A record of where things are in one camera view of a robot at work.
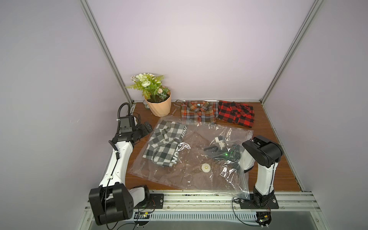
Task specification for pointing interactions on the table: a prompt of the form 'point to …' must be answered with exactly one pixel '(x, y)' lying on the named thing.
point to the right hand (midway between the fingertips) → (205, 149)
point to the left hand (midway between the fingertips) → (147, 127)
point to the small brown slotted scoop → (178, 103)
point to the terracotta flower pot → (162, 109)
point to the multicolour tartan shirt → (200, 111)
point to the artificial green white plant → (150, 86)
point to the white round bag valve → (206, 167)
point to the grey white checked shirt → (162, 148)
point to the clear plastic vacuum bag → (194, 155)
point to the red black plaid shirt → (239, 113)
